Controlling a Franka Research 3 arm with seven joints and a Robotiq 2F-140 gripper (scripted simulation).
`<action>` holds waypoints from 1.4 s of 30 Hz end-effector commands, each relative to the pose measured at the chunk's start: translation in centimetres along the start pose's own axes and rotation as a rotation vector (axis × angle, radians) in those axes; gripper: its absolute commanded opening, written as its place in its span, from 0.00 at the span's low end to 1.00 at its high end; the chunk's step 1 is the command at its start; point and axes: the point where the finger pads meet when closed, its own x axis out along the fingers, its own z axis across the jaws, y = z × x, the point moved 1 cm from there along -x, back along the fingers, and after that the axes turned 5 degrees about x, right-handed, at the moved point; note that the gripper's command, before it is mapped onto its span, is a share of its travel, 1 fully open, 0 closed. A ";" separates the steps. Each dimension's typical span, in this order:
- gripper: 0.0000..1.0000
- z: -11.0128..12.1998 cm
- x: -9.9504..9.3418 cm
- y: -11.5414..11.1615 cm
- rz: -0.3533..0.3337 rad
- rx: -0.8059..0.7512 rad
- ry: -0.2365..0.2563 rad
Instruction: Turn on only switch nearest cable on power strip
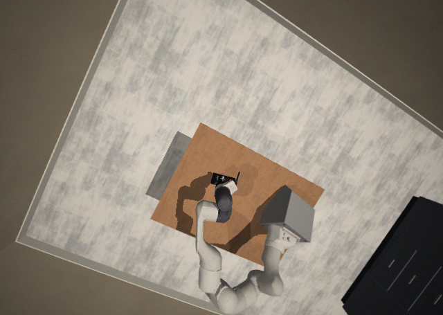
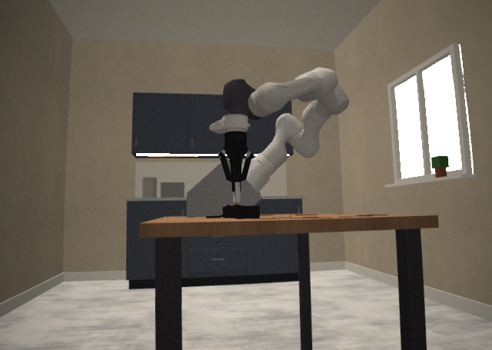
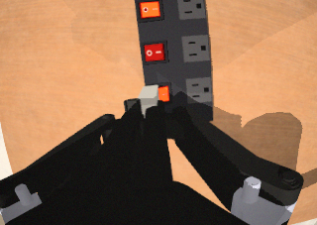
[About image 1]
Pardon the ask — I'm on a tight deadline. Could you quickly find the black power strip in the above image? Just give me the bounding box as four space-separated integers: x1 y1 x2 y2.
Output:
211 172 240 185

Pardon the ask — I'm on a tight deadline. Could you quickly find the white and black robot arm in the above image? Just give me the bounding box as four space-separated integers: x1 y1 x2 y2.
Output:
195 180 300 315

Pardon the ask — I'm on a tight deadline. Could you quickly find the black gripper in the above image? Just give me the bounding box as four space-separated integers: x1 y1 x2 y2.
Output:
215 176 226 187

